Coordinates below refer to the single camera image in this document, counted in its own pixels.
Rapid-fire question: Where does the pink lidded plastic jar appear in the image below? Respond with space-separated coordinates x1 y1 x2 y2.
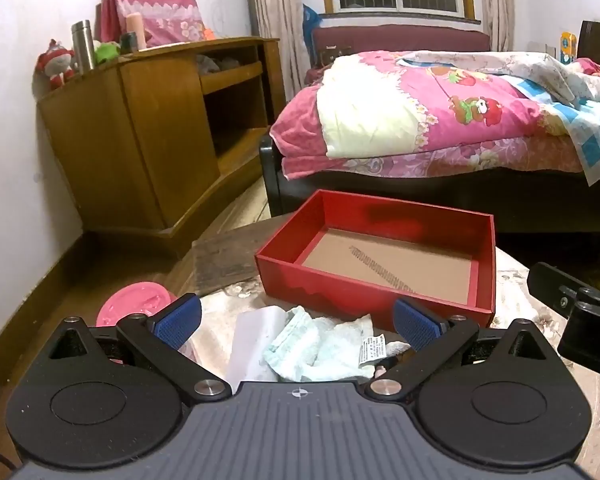
96 282 176 327

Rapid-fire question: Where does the pink candle cylinder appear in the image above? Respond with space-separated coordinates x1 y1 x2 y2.
125 12 146 50

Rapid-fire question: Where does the red white plush doll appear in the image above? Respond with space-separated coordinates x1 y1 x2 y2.
35 39 74 90

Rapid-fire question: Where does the floral tablecloth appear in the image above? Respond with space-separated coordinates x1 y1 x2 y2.
190 249 600 479

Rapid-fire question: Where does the pink floral quilt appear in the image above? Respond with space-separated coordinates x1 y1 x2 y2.
270 51 600 180

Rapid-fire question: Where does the wooden tv cabinet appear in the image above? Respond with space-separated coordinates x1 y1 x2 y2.
38 37 286 256

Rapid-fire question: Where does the steel thermos bottle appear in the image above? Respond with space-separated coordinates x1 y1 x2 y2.
71 20 96 74

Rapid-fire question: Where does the beige curtain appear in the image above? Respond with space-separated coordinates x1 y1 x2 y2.
248 0 310 101

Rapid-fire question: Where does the yellow box on nightstand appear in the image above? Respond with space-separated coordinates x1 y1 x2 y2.
559 32 578 64

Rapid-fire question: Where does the mint green towel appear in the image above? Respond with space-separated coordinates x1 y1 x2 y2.
262 306 411 382

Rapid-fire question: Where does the red cardboard box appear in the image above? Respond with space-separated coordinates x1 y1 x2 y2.
254 190 496 330

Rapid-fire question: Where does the dark red headboard cushion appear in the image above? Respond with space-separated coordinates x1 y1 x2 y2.
306 24 491 84

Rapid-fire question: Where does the dark bed frame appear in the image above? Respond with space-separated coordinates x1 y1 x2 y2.
259 134 600 245

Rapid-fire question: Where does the pink cloth covered box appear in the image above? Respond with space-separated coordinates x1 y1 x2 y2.
95 0 207 48

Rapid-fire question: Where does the green plush toy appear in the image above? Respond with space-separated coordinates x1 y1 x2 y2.
94 41 120 66

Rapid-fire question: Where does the white paper sheet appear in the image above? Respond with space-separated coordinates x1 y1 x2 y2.
225 306 287 393

